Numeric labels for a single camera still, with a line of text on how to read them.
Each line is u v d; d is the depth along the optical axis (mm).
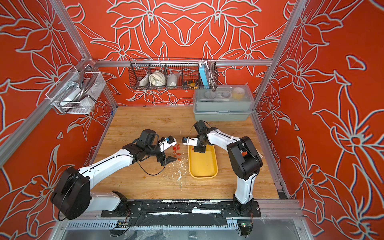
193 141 834
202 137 703
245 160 489
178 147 964
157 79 879
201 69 832
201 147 825
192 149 949
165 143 699
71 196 411
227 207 730
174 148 946
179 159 901
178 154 928
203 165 876
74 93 696
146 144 667
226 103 1029
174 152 943
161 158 731
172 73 956
